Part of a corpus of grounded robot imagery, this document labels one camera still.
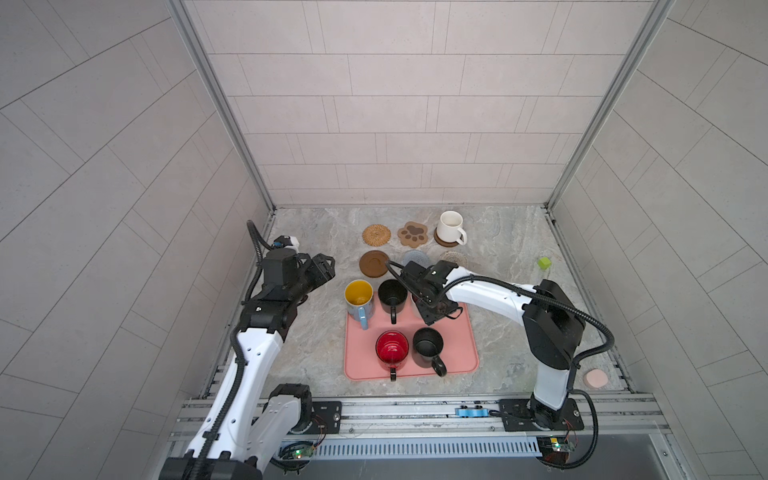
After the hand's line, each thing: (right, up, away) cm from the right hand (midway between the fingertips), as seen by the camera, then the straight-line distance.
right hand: (432, 317), depth 86 cm
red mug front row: (-12, -7, -4) cm, 14 cm away
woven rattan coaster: (-18, +24, +22) cm, 37 cm away
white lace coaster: (+9, +16, +16) cm, 25 cm away
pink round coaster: (+42, -13, -10) cm, 45 cm away
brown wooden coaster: (+6, +21, +19) cm, 29 cm away
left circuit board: (-32, -23, -21) cm, 45 cm away
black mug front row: (-2, -5, -5) cm, 7 cm away
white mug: (+8, +26, +16) cm, 31 cm away
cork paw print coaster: (-4, +24, +23) cm, 33 cm away
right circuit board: (+26, -25, -18) cm, 40 cm away
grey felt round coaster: (-3, +16, +16) cm, 23 cm away
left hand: (-27, +18, -10) cm, 34 cm away
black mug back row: (-11, +7, -1) cm, 13 cm away
